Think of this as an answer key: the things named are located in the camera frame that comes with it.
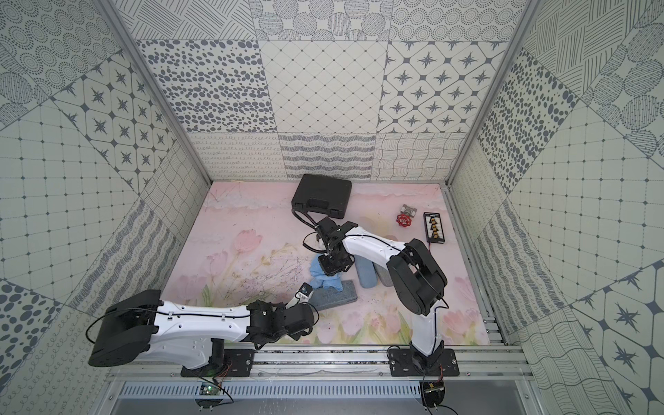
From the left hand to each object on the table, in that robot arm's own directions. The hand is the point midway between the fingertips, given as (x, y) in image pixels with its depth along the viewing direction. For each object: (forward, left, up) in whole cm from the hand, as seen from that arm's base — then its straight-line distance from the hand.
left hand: (308, 323), depth 79 cm
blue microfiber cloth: (+13, -3, +4) cm, 14 cm away
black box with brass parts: (+39, -47, -2) cm, 61 cm away
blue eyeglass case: (+18, -19, 0) cm, 26 cm away
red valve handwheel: (+40, -35, 0) cm, 53 cm away
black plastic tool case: (+54, 0, +1) cm, 54 cm away
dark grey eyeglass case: (+8, -4, 0) cm, 9 cm away
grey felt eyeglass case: (+17, -25, 0) cm, 30 cm away
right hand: (+16, -6, +1) cm, 17 cm away
